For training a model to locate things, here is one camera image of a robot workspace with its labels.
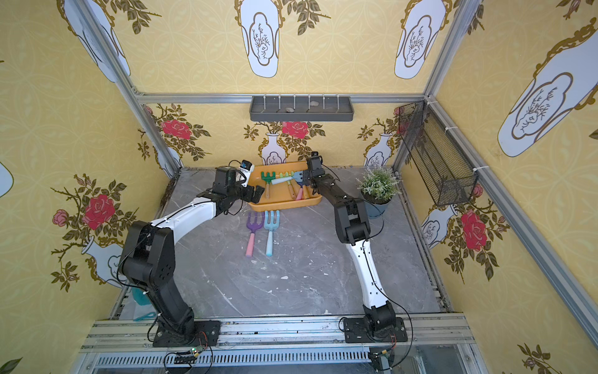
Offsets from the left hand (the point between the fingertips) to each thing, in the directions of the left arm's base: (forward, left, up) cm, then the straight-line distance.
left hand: (256, 184), depth 95 cm
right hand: (+16, -22, -11) cm, 29 cm away
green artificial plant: (-5, -48, +4) cm, 48 cm away
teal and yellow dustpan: (-42, +36, -14) cm, 57 cm away
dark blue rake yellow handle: (+7, -20, -13) cm, 25 cm away
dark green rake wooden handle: (+16, -2, -15) cm, 22 cm away
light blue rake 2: (+17, -17, -14) cm, 28 cm away
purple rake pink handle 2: (+4, -18, -13) cm, 23 cm away
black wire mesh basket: (-9, -71, +12) cm, 72 cm away
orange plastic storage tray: (+11, -12, -15) cm, 22 cm away
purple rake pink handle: (-11, +3, -15) cm, 19 cm away
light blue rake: (-12, -5, -14) cm, 20 cm away
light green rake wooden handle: (+7, -14, -13) cm, 21 cm away
